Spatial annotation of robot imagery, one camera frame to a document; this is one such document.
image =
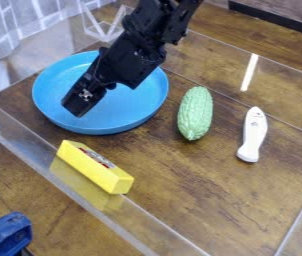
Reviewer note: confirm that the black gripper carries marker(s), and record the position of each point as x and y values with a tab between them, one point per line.
124	63

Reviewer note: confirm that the yellow butter brick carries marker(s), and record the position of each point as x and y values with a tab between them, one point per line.
109	177

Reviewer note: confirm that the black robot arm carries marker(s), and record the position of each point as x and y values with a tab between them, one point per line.
157	22

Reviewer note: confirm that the blue round tray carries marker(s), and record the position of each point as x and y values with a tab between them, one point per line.
124	108

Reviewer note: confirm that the green bitter gourd toy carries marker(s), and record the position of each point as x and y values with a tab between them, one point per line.
195	113

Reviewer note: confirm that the white patterned curtain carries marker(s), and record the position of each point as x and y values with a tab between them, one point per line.
25	17

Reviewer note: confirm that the blue clamp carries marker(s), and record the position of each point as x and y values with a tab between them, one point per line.
14	233

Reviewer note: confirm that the clear acrylic enclosure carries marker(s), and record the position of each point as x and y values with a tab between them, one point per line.
199	202

